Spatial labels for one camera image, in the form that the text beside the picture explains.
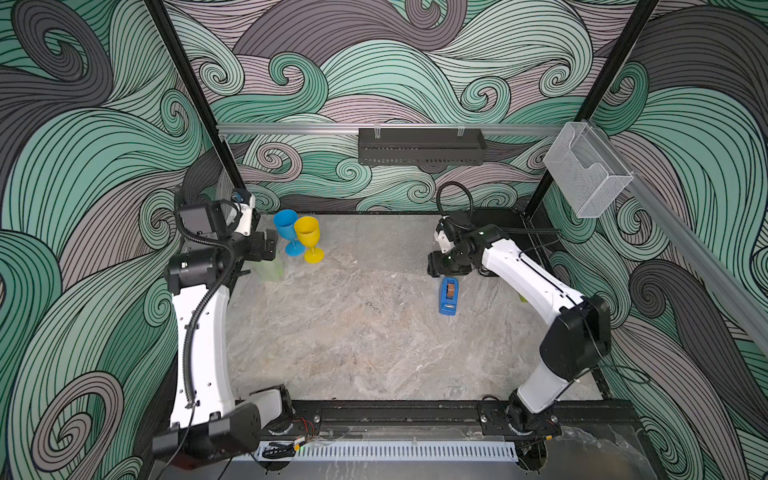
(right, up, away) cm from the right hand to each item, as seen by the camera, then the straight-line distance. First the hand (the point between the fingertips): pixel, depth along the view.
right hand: (434, 270), depth 85 cm
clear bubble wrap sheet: (-51, +2, +22) cm, 56 cm away
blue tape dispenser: (+6, -9, +8) cm, 14 cm away
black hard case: (+36, +14, +26) cm, 46 cm away
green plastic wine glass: (-51, -1, +10) cm, 52 cm away
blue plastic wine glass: (-49, +15, +16) cm, 53 cm away
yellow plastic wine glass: (-39, +12, +11) cm, 42 cm away
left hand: (-46, +11, -17) cm, 50 cm away
